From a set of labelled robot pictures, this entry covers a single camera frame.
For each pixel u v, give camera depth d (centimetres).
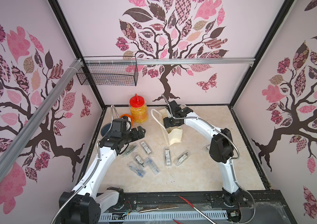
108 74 122
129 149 92
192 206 71
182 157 88
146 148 92
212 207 72
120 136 59
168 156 90
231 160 58
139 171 83
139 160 88
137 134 70
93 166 45
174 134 90
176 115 71
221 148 55
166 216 70
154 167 85
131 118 75
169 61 92
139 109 100
